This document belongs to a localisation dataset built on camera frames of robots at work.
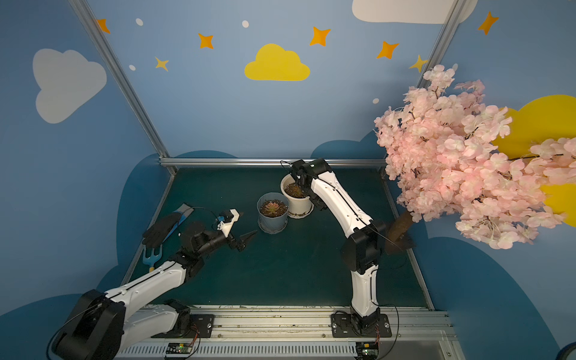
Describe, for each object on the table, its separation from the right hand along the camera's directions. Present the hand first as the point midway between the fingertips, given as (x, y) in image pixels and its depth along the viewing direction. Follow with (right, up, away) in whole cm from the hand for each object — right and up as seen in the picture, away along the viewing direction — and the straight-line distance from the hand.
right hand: (338, 196), depth 82 cm
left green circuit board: (-54, -49, -10) cm, 74 cm away
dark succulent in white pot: (-16, +2, +19) cm, 25 cm away
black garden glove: (-75, -17, +12) cm, 78 cm away
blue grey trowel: (-67, -7, +22) cm, 71 cm away
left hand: (-33, -8, -2) cm, 34 cm away
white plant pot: (-15, -2, +12) cm, 19 cm away
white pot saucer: (-15, -10, +22) cm, 28 cm away
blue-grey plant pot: (-25, -12, +11) cm, 30 cm away
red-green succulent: (-26, -5, +14) cm, 30 cm away
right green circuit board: (+7, -50, -10) cm, 52 cm away
